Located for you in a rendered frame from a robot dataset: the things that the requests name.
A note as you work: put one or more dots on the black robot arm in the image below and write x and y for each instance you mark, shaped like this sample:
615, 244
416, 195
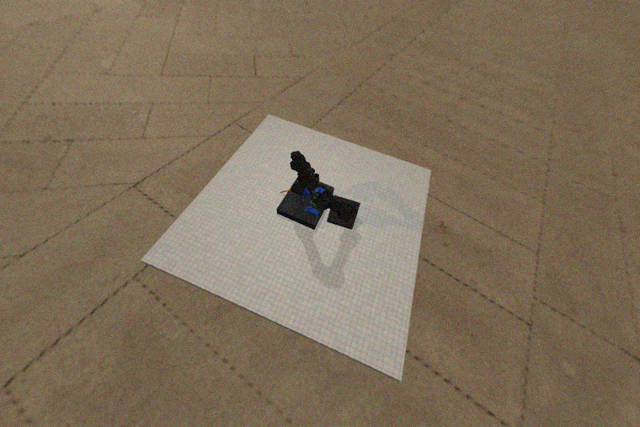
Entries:
326, 199

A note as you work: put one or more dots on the blue rectangular block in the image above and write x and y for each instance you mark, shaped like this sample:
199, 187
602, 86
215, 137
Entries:
305, 194

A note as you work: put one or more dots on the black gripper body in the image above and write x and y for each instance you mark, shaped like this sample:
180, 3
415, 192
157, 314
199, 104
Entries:
299, 188

